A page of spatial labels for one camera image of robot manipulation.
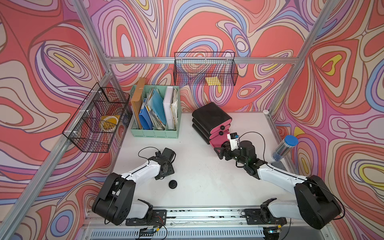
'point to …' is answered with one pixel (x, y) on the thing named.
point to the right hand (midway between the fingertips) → (221, 150)
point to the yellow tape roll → (108, 123)
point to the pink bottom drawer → (217, 142)
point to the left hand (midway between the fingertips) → (168, 172)
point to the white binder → (170, 106)
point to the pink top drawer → (221, 127)
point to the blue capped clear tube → (284, 147)
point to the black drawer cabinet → (212, 123)
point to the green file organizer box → (159, 130)
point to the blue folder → (145, 119)
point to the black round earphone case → (172, 184)
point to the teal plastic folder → (156, 102)
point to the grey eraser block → (278, 164)
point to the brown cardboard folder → (136, 103)
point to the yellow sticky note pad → (213, 81)
